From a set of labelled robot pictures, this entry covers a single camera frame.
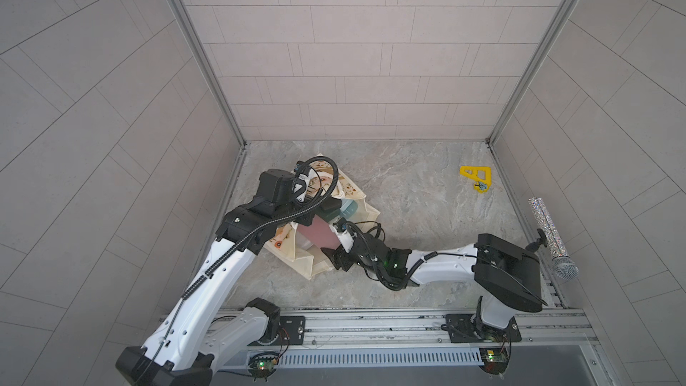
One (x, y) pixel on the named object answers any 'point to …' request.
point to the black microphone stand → (533, 246)
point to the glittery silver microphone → (563, 266)
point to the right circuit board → (496, 359)
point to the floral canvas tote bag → (286, 240)
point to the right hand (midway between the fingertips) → (330, 242)
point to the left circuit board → (263, 365)
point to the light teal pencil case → (347, 209)
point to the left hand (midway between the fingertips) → (318, 197)
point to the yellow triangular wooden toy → (479, 174)
